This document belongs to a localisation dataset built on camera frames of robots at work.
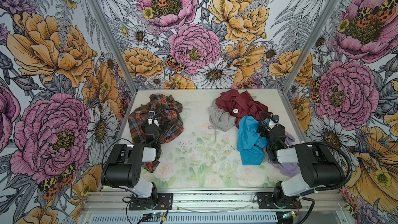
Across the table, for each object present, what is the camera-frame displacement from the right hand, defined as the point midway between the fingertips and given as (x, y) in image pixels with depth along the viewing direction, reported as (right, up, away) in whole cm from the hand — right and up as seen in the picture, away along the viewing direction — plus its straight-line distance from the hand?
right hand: (268, 125), depth 94 cm
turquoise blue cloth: (-12, -9, -6) cm, 16 cm away
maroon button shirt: (-17, +13, +3) cm, 21 cm away
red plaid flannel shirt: (-59, +3, +3) cm, 59 cm away
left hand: (-66, +2, -1) cm, 66 cm away
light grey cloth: (-28, +3, +5) cm, 29 cm away
